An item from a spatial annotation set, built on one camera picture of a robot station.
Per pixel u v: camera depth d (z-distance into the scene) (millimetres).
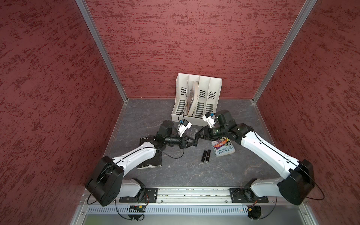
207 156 874
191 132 781
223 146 904
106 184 412
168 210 775
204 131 680
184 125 706
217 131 647
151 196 737
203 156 875
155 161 843
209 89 1065
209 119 715
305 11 724
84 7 710
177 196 752
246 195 653
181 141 676
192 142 731
